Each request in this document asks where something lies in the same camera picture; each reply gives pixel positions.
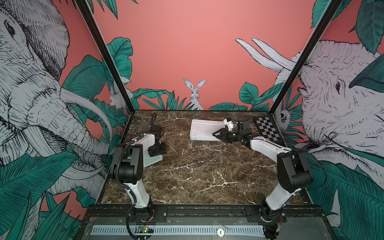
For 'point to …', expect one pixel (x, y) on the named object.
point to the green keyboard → (148, 160)
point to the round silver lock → (220, 232)
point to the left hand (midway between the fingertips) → (163, 150)
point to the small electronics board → (145, 229)
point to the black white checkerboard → (269, 130)
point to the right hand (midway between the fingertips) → (214, 133)
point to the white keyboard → (203, 129)
